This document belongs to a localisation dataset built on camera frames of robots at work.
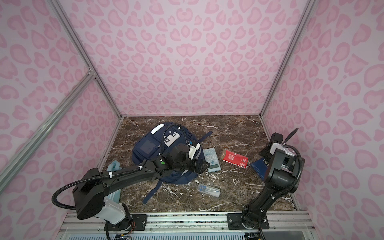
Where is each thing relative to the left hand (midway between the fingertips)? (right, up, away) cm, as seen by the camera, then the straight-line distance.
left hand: (206, 162), depth 76 cm
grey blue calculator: (+4, -1, +19) cm, 20 cm away
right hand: (+41, -1, +18) cm, 45 cm away
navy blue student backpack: (-37, +5, +20) cm, 42 cm away
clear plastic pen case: (+2, -17, +7) cm, 18 cm away
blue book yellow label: (+34, -6, +15) cm, 38 cm away
